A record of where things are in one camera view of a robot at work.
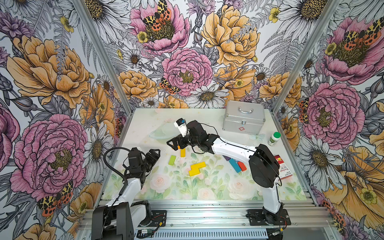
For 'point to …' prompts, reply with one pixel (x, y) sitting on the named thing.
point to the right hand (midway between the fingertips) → (173, 143)
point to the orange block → (179, 147)
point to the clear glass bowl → (164, 132)
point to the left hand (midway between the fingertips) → (158, 157)
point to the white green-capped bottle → (274, 139)
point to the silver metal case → (245, 117)
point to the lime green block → (172, 160)
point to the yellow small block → (183, 153)
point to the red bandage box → (284, 171)
